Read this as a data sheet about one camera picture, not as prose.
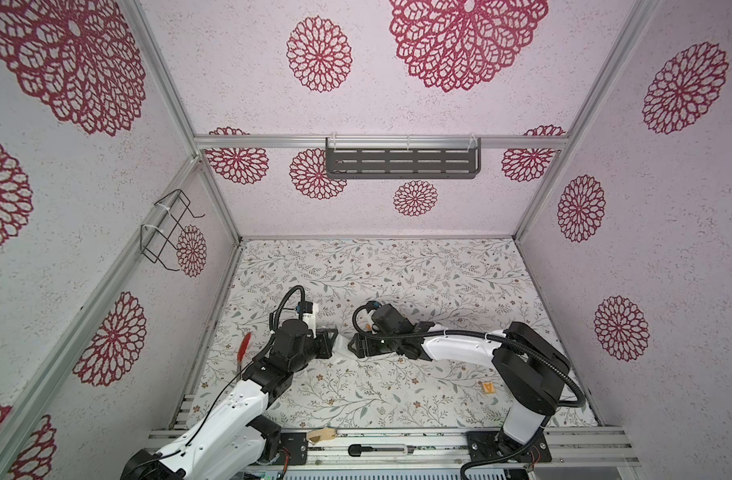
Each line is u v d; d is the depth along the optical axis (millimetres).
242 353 865
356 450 730
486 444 738
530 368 467
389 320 688
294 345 615
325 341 709
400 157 923
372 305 815
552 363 486
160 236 751
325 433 747
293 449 736
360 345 775
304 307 715
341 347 820
